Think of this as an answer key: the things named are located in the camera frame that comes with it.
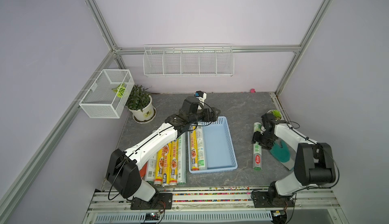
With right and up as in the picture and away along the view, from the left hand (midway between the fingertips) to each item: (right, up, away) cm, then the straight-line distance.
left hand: (214, 112), depth 77 cm
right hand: (+27, -19, +14) cm, 36 cm away
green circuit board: (-30, -50, -5) cm, 58 cm away
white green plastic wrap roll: (-6, -21, +10) cm, 24 cm away
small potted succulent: (+41, -2, +18) cm, 45 cm away
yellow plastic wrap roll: (-11, -21, +11) cm, 26 cm away
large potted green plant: (-45, +4, +17) cm, 49 cm away
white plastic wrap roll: (-34, -31, +4) cm, 46 cm away
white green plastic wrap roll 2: (+26, -22, +10) cm, 36 cm away
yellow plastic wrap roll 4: (-22, -28, +6) cm, 36 cm away
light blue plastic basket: (+5, -25, +11) cm, 27 cm away
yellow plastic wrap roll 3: (-26, -29, +5) cm, 39 cm away
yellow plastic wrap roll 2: (-29, -33, +2) cm, 44 cm away
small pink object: (+36, +16, +47) cm, 62 cm away
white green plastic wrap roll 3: (-17, -27, +6) cm, 32 cm away
